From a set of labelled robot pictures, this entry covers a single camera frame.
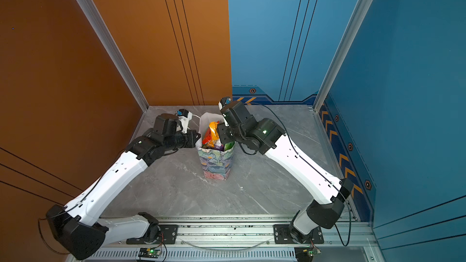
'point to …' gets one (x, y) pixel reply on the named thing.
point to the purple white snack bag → (218, 146)
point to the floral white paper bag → (216, 164)
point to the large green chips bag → (229, 145)
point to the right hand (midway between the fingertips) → (220, 128)
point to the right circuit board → (306, 253)
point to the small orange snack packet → (213, 127)
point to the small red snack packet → (208, 136)
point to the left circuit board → (147, 252)
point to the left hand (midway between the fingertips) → (201, 133)
